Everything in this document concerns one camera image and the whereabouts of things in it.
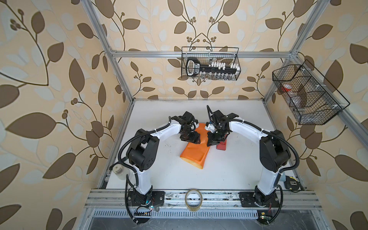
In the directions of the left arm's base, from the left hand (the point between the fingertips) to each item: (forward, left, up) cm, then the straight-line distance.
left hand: (197, 140), depth 89 cm
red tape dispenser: (-2, -16, -3) cm, 16 cm away
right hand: (-4, -7, +1) cm, 8 cm away
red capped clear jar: (+21, -50, +27) cm, 60 cm away
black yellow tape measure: (-23, -51, -4) cm, 56 cm away
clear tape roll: (-36, +2, -7) cm, 36 cm away
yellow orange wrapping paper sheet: (-10, +1, +1) cm, 10 cm away
